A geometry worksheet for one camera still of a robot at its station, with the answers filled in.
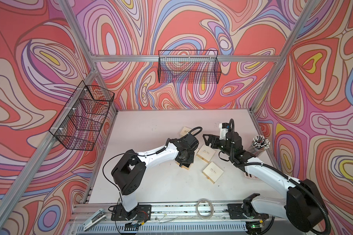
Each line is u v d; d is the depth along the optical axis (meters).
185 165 0.86
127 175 0.46
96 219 0.70
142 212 0.72
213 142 0.73
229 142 0.62
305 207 0.39
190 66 0.96
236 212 0.73
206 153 0.91
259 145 0.79
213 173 0.84
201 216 0.72
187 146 0.67
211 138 0.74
